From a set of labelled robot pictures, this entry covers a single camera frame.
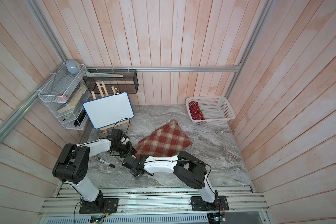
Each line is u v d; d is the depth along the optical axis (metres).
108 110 0.91
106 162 0.88
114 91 0.91
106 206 0.72
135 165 0.65
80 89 0.86
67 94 0.76
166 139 0.98
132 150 0.88
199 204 0.73
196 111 1.11
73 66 0.82
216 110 1.18
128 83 1.06
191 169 0.50
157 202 0.76
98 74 0.90
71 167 0.47
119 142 0.82
